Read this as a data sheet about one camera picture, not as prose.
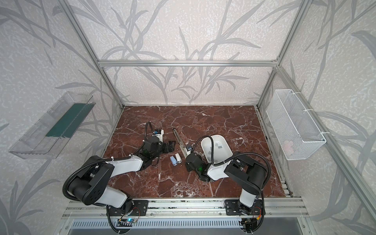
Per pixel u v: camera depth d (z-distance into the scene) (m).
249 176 0.46
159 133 0.82
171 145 0.83
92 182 0.44
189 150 0.79
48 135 0.64
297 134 0.61
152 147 0.69
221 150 0.95
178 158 0.89
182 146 0.95
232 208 0.73
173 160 0.88
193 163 0.69
